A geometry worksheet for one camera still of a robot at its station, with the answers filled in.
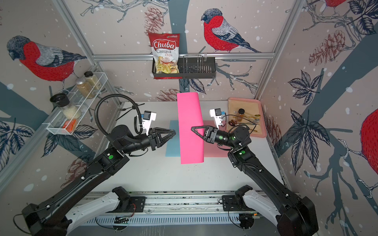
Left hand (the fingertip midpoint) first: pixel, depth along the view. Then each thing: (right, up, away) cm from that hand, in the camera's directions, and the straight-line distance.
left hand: (175, 132), depth 57 cm
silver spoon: (+54, +2, +50) cm, 73 cm away
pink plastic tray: (+60, +4, +52) cm, 80 cm away
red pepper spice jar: (+40, +6, +44) cm, 60 cm away
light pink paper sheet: (+15, -8, +3) cm, 17 cm away
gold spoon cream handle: (+56, +6, +52) cm, 77 cm away
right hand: (+7, 0, +3) cm, 7 cm away
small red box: (-49, +2, +8) cm, 49 cm away
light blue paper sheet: (-1, -6, +1) cm, 6 cm away
